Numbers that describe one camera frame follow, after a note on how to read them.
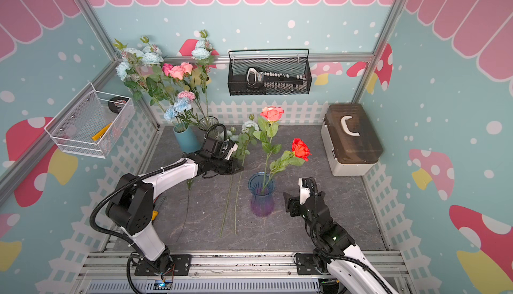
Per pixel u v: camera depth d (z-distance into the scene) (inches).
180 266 29.5
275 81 34.9
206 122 37.8
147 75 31.9
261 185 30.5
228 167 31.3
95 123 30.6
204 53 31.5
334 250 20.9
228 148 30.7
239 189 38.2
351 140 37.8
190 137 36.5
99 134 28.0
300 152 25.5
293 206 27.0
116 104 31.9
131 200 20.4
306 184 26.0
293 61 36.5
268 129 27.5
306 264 29.2
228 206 35.1
